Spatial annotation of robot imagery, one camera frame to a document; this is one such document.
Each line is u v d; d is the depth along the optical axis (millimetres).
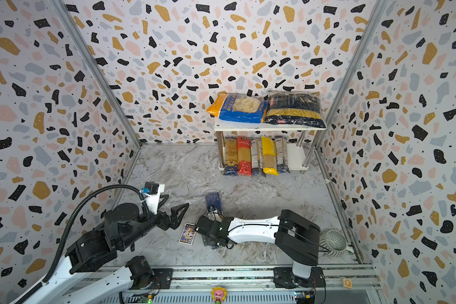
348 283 730
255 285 733
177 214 564
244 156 1040
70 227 421
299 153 1114
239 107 855
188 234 835
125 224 440
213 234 623
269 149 1065
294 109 802
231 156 1034
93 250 437
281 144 1097
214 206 914
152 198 529
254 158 1032
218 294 672
